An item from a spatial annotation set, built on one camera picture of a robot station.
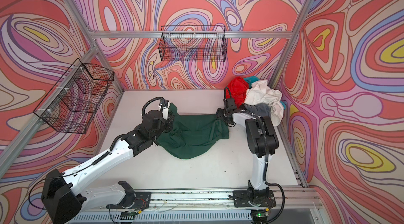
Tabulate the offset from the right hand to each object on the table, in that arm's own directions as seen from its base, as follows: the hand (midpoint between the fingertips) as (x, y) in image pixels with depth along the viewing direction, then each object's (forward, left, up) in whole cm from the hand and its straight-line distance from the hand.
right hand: (222, 118), depth 103 cm
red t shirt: (+14, -11, +14) cm, 23 cm away
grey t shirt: (-2, -22, +12) cm, 25 cm away
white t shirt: (+9, -24, +14) cm, 29 cm away
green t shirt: (-12, +22, +4) cm, 25 cm away
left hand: (-11, +28, +24) cm, 38 cm away
